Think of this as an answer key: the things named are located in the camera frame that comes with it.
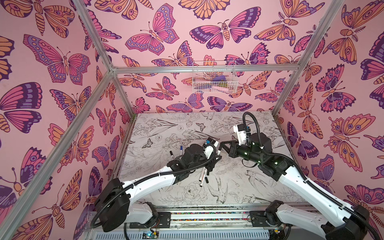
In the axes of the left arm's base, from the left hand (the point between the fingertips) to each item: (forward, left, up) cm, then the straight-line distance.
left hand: (221, 155), depth 73 cm
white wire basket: (+50, +1, +11) cm, 51 cm away
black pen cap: (-5, +7, -22) cm, 23 cm away
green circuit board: (-31, +36, -23) cm, 52 cm away
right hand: (+3, +1, +6) cm, 7 cm away
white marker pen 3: (-2, +9, -21) cm, 23 cm away
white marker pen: (+12, +28, -21) cm, 37 cm away
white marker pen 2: (0, +2, +2) cm, 3 cm away
